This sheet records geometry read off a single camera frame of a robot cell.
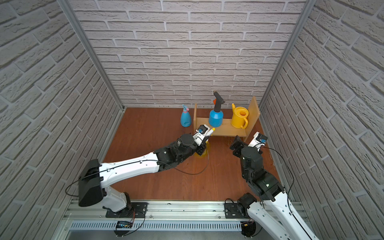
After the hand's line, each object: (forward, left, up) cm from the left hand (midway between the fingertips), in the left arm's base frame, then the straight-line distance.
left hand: (205, 130), depth 72 cm
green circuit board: (-36, +40, -31) cm, 62 cm away
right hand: (-6, -15, +1) cm, 17 cm away
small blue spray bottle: (+23, +12, -19) cm, 32 cm away
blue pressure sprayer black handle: (+19, -9, -12) cm, 24 cm away
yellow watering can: (+16, -23, -11) cm, 30 cm away
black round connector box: (-38, -21, -28) cm, 52 cm away
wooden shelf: (+16, -17, -20) cm, 30 cm away
